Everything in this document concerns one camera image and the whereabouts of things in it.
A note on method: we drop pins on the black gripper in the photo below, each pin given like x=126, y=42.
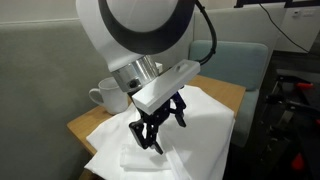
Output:
x=159, y=113

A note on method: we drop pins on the white cloth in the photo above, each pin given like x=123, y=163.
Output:
x=200, y=133

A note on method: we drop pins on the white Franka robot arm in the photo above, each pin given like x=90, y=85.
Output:
x=133, y=33

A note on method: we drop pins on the white ceramic mug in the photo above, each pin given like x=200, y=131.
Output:
x=111, y=96

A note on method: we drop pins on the teal upholstered chair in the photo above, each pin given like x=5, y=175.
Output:
x=240, y=63

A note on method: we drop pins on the red plastic object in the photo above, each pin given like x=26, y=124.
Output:
x=298, y=162

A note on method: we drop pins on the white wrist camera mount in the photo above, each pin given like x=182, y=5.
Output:
x=166, y=86

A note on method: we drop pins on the white wall outlet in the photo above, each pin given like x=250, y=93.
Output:
x=301, y=13

